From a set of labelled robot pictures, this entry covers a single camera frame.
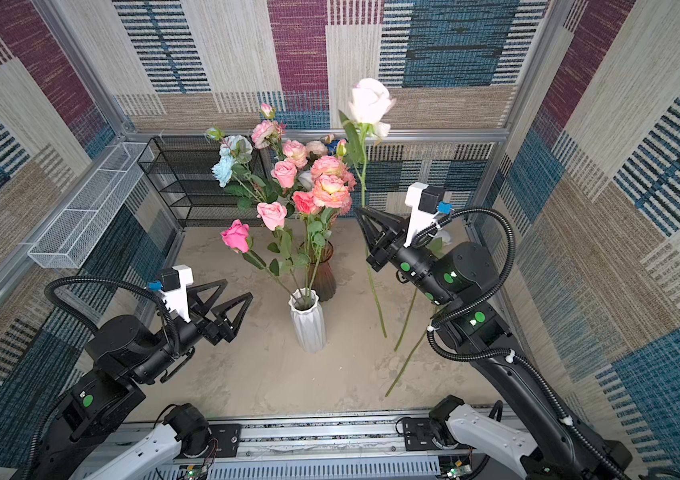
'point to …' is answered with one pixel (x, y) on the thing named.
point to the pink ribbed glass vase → (319, 253)
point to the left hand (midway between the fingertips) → (238, 286)
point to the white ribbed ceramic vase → (308, 320)
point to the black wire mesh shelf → (182, 169)
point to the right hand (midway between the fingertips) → (355, 215)
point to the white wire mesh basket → (68, 241)
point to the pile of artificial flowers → (403, 332)
